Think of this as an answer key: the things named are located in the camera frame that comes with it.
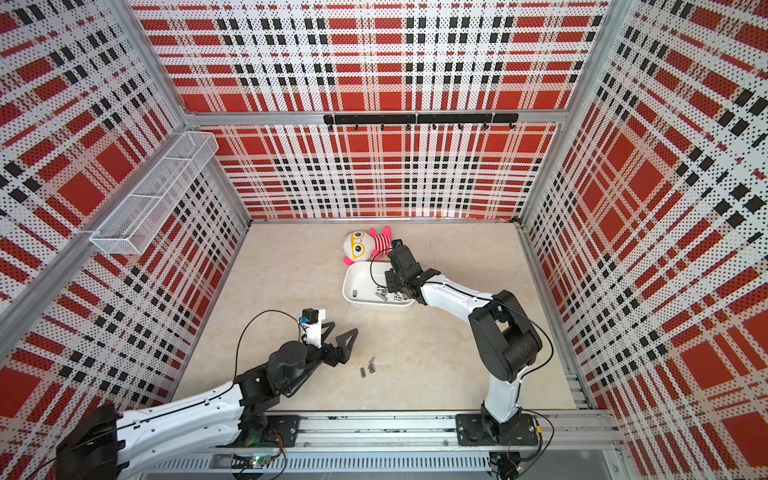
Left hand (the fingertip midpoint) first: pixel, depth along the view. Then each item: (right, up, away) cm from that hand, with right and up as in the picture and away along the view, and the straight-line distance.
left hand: (350, 326), depth 80 cm
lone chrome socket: (-2, +6, +19) cm, 20 cm away
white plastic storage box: (+1, +8, +22) cm, 24 cm away
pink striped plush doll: (-1, +22, +25) cm, 33 cm away
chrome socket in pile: (+3, -14, +3) cm, 15 cm away
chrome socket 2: (+6, -13, +4) cm, 14 cm away
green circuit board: (-20, -29, -10) cm, 37 cm away
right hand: (+13, +13, +14) cm, 23 cm away
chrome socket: (+8, +5, +19) cm, 21 cm away
